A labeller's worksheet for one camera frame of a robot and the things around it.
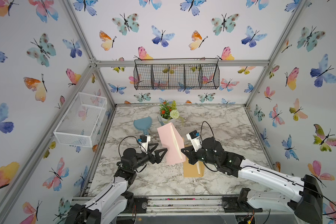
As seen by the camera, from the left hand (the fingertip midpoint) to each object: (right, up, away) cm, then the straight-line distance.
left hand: (163, 147), depth 77 cm
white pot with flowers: (+2, +20, +19) cm, 28 cm away
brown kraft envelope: (+16, -16, +9) cm, 25 cm away
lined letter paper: (+8, +4, -5) cm, 10 cm away
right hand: (+10, 0, -7) cm, 12 cm away
